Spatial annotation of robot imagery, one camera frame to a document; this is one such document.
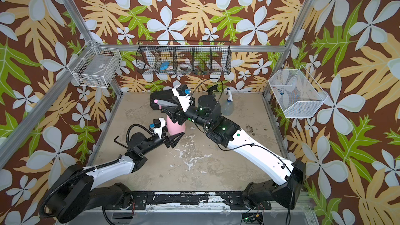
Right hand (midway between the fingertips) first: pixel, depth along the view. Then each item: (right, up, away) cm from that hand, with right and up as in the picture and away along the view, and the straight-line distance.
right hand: (167, 101), depth 60 cm
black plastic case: (-13, +7, +52) cm, 54 cm away
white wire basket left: (-46, +21, +26) cm, 57 cm away
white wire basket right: (+66, +6, +23) cm, 70 cm away
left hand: (+3, -11, +13) cm, 18 cm away
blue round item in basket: (-10, +24, +36) cm, 44 cm away
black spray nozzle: (+22, +11, +41) cm, 48 cm away
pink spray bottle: (+1, -11, +7) cm, 14 cm away
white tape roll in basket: (+3, +25, +37) cm, 45 cm away
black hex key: (-35, -25, +33) cm, 54 cm away
